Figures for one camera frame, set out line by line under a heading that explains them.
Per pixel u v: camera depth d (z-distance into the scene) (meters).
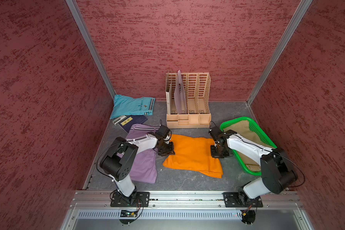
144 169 0.83
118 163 0.47
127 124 1.04
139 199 0.73
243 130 0.98
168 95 0.86
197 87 1.13
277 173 0.45
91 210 0.71
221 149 0.73
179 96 1.13
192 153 0.88
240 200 0.66
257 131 0.95
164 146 0.79
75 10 0.72
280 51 0.89
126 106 1.14
